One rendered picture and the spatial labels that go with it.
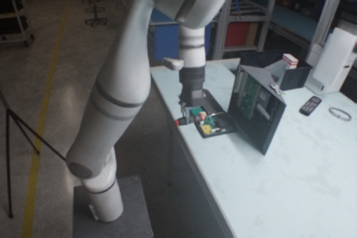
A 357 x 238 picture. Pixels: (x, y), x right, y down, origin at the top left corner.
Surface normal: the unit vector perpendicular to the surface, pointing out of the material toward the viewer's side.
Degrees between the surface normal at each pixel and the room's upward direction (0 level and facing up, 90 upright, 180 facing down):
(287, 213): 0
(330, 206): 0
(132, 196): 0
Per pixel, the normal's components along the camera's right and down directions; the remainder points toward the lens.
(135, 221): 0.05, -0.77
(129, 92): 0.39, 0.59
